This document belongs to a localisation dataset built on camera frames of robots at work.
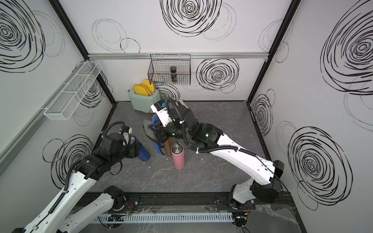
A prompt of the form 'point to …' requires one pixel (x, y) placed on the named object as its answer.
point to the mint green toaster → (143, 103)
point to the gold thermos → (167, 146)
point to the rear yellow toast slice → (150, 87)
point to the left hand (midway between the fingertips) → (135, 144)
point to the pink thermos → (177, 149)
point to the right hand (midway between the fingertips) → (152, 124)
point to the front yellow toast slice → (141, 90)
